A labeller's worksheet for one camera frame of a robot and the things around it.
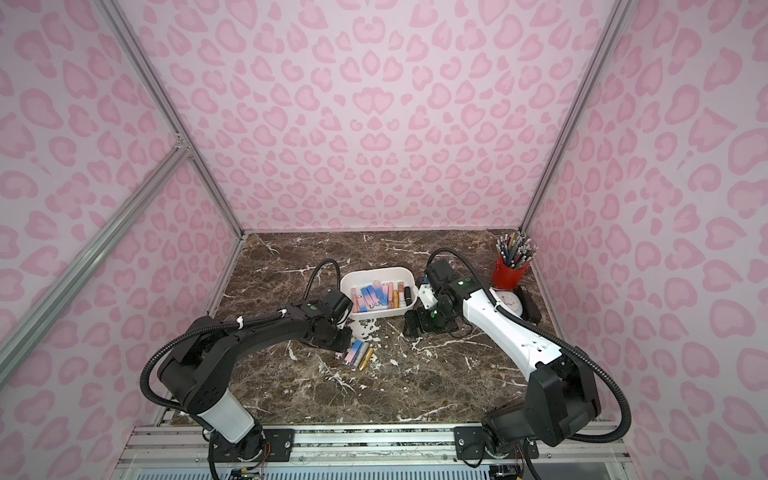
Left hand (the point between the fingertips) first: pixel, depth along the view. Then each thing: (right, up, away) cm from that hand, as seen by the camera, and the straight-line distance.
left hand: (348, 343), depth 90 cm
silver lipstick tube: (+4, -3, -3) cm, 6 cm away
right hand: (+21, +7, -10) cm, 24 cm away
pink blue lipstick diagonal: (+8, +14, +11) cm, 20 cm away
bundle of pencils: (+52, +29, +3) cm, 59 cm away
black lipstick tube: (+18, +13, +10) cm, 24 cm away
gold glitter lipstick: (+6, -3, -4) cm, 8 cm away
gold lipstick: (+14, +12, +9) cm, 20 cm away
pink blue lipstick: (+5, +13, +8) cm, 16 cm away
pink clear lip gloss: (+12, +11, +8) cm, 18 cm away
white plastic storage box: (+16, +20, +11) cm, 27 cm away
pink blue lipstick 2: (+2, -2, -3) cm, 4 cm away
